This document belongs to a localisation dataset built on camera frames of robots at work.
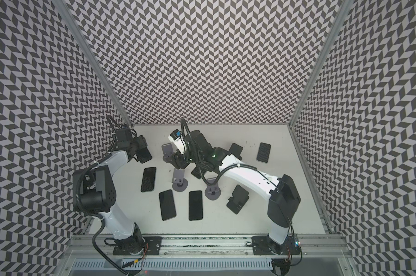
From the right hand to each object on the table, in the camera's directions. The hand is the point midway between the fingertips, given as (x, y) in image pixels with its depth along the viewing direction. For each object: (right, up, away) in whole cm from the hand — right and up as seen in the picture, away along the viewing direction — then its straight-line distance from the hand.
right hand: (174, 157), depth 73 cm
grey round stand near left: (0, -15, +14) cm, 20 cm away
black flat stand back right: (+29, +2, +19) cm, 35 cm away
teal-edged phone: (-19, -15, +18) cm, 30 cm away
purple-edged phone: (-22, -1, +22) cm, 32 cm away
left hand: (-26, +7, +23) cm, 35 cm away
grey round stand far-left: (-9, +1, +23) cm, 25 cm away
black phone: (+8, -25, +9) cm, 28 cm away
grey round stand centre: (+16, -18, +10) cm, 26 cm away
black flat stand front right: (+29, -21, +9) cm, 37 cm away
